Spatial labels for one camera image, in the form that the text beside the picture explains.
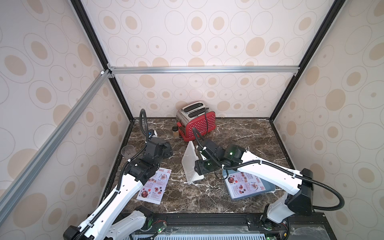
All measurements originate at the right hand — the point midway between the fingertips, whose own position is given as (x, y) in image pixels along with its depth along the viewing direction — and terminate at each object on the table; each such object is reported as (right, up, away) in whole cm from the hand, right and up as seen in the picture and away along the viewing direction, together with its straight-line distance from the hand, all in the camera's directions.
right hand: (202, 165), depth 74 cm
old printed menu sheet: (-27, -16, +10) cm, 33 cm away
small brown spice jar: (-17, +16, +30) cm, 38 cm away
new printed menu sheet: (+23, -13, +12) cm, 29 cm away
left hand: (-16, +11, 0) cm, 19 cm away
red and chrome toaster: (-4, +28, +25) cm, 38 cm away
